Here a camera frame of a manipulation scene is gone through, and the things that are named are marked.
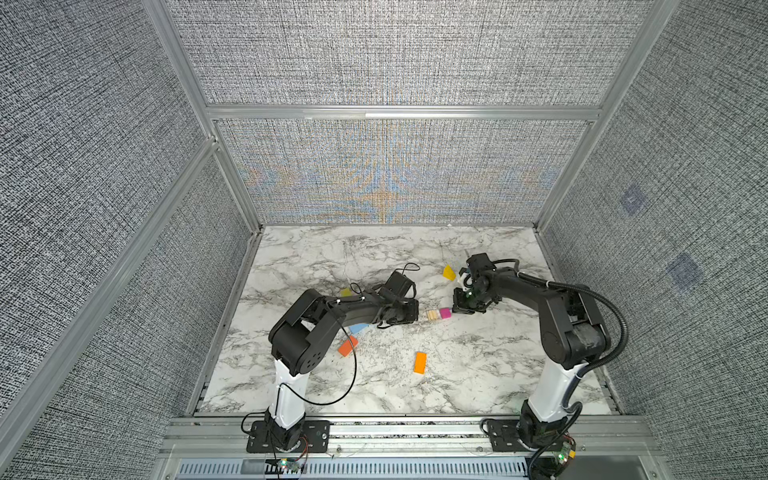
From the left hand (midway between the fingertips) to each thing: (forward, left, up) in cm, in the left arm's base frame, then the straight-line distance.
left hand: (420, 317), depth 94 cm
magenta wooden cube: (+1, -9, 0) cm, 9 cm away
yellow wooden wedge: (+16, -12, +2) cm, 20 cm away
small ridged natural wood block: (+1, -4, 0) cm, 5 cm away
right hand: (+4, -12, -1) cm, 12 cm away
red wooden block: (-8, +23, -1) cm, 24 cm away
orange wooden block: (-14, +2, -2) cm, 14 cm away
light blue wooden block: (-2, +20, -1) cm, 20 cm away
